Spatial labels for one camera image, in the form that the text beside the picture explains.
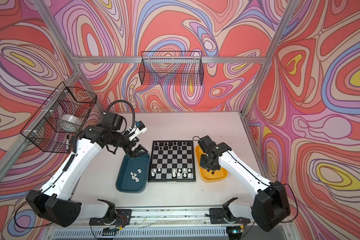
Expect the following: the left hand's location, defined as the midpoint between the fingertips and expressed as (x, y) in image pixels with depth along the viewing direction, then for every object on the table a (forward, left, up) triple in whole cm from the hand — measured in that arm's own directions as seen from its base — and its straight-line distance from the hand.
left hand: (142, 144), depth 73 cm
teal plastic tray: (-6, +9, -22) cm, 25 cm away
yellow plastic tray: (-7, -36, -24) cm, 43 cm away
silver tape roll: (+10, +36, +8) cm, 38 cm away
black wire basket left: (+2, +45, +7) cm, 45 cm away
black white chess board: (+1, -13, -22) cm, 26 cm away
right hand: (-7, -34, -15) cm, 38 cm away
